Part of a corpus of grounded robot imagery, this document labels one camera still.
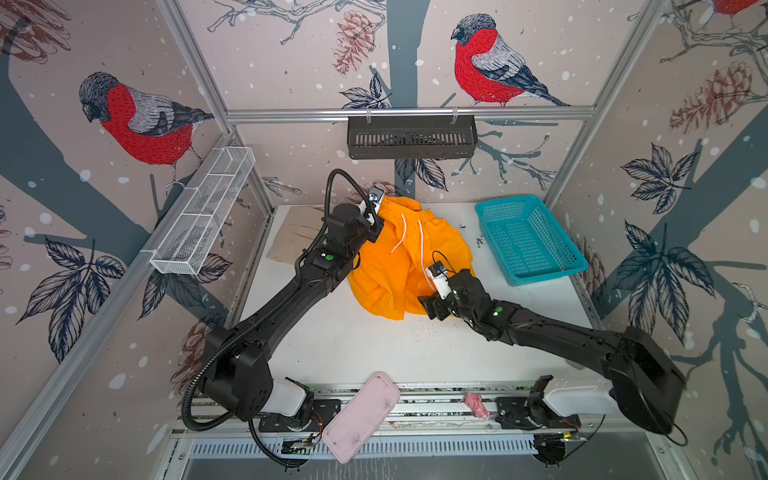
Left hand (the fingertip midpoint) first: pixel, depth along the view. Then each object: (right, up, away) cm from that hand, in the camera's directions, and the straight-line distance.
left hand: (372, 203), depth 77 cm
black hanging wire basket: (+13, +27, +29) cm, 41 cm away
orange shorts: (+5, -22, +16) cm, 28 cm away
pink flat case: (-2, -54, -5) cm, 54 cm away
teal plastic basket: (+56, -11, +34) cm, 66 cm away
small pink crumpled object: (+27, -51, -4) cm, 57 cm away
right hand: (+16, -25, +7) cm, 30 cm away
